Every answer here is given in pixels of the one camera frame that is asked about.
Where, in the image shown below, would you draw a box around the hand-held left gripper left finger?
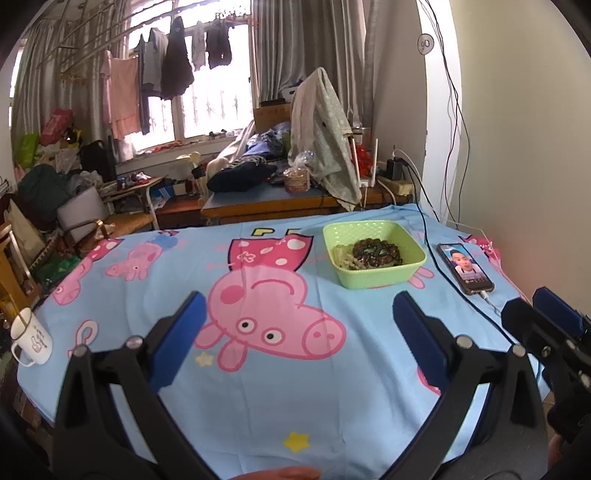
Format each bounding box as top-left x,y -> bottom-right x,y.
52,291 -> 218,480

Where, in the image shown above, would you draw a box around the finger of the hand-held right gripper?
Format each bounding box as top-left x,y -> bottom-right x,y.
501,301 -> 591,388
533,287 -> 591,337

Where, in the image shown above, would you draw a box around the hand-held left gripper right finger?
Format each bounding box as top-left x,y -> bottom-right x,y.
383,291 -> 550,480

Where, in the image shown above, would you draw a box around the green plastic basket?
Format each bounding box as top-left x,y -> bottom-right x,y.
322,220 -> 427,291

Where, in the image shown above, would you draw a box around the pale crystal bead bracelet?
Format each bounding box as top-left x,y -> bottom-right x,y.
332,244 -> 366,271

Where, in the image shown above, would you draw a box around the person's left hand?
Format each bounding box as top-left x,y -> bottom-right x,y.
238,466 -> 322,480

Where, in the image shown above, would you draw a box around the blue cartoon printed blanket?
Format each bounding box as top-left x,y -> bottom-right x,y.
18,203 -> 551,480

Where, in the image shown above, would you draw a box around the smartphone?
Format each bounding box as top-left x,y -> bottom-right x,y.
436,242 -> 496,296

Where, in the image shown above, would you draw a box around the cushioned chair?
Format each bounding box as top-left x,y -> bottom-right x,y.
59,212 -> 156,251

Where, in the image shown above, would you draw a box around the white enamel mug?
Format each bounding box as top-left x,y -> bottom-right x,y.
10,308 -> 53,368

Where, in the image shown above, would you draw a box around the wooden desk with blue top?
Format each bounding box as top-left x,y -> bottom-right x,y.
200,184 -> 415,228

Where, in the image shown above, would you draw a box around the beige power strip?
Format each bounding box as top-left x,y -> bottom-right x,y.
378,177 -> 415,198

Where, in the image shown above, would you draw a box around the small table with shoes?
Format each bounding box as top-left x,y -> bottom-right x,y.
99,175 -> 170,230

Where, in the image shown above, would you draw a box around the white router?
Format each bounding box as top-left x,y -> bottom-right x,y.
350,137 -> 381,191

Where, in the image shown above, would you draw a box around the dark blue clothing bundle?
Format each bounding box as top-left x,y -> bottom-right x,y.
206,162 -> 279,193

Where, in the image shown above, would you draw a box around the black charger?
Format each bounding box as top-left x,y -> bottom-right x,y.
386,156 -> 408,182

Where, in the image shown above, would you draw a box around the cream desk lamp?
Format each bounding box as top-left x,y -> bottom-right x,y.
176,151 -> 205,195

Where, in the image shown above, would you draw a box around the wooden chair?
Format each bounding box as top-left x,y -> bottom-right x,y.
0,220 -> 34,306

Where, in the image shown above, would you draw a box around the red packaging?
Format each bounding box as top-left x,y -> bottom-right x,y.
357,145 -> 376,177

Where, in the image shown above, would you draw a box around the black suitcase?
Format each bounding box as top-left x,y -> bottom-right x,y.
79,140 -> 118,184

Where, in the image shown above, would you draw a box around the clear bag of biscuits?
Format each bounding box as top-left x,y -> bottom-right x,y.
282,150 -> 315,195

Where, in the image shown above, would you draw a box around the dark green bag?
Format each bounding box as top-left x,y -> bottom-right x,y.
17,164 -> 71,219

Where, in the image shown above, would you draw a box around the cardboard box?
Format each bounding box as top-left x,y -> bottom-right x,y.
252,103 -> 295,136

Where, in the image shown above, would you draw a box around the green plastic bag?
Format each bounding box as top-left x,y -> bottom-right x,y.
13,132 -> 41,169

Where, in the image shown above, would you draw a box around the red bag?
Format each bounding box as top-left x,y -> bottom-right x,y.
40,108 -> 75,147

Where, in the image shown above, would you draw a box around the pink hanging garment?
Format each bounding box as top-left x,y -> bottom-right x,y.
100,50 -> 141,140

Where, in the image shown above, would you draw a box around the dark hanging jacket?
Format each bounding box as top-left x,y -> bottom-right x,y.
160,16 -> 195,101

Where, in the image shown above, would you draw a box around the grey hanging shirt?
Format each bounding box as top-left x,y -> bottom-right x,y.
137,28 -> 170,99

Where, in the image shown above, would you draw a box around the grey curtain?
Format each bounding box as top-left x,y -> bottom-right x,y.
11,0 -> 117,140
251,0 -> 371,136

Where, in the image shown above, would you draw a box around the black hanging shorts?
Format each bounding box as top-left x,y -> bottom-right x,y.
205,18 -> 232,71

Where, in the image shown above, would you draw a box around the white charging cable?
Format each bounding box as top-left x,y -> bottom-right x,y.
480,291 -> 504,317

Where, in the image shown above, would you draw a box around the black cable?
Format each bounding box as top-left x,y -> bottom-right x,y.
417,203 -> 515,344

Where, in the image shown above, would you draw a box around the wall cables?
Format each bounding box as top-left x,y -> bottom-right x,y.
424,0 -> 472,223

